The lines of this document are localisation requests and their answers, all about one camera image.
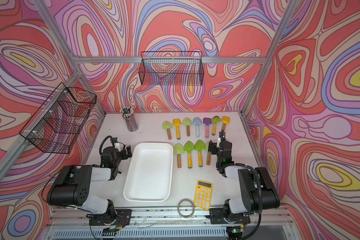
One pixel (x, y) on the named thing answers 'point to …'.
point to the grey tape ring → (192, 213)
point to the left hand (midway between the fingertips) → (124, 146)
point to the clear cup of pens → (127, 113)
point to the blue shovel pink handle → (197, 121)
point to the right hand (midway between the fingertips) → (218, 143)
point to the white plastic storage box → (150, 177)
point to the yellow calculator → (203, 196)
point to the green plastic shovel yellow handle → (189, 147)
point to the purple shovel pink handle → (207, 121)
